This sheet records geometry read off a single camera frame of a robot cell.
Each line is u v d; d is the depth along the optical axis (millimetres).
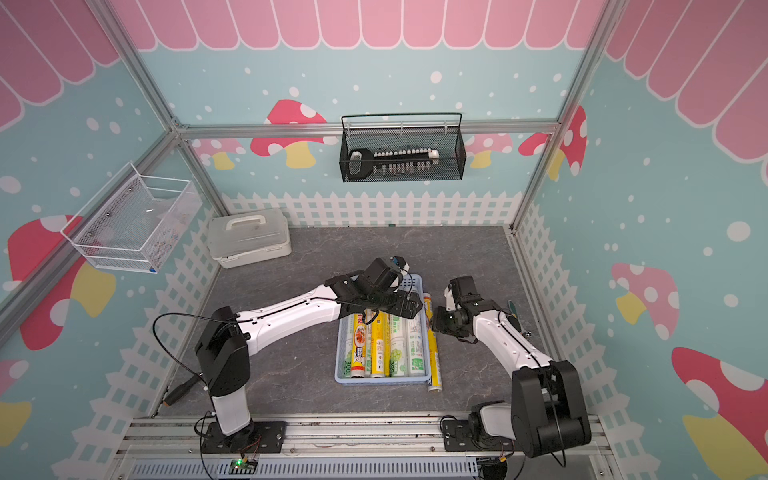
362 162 896
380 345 827
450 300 811
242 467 728
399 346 856
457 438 739
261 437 732
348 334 873
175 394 791
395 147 962
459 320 648
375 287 634
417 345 851
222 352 458
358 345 821
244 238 1006
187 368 505
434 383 793
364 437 758
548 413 410
